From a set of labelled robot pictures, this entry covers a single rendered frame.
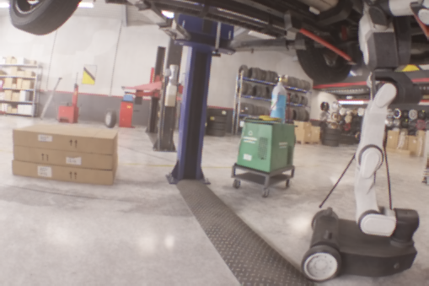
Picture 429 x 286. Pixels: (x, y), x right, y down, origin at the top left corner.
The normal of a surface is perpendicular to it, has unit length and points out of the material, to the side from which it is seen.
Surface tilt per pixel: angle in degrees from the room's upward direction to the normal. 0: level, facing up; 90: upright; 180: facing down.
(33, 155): 91
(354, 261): 90
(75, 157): 90
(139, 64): 90
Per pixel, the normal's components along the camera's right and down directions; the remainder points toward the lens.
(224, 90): 0.35, 0.07
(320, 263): -0.47, -0.01
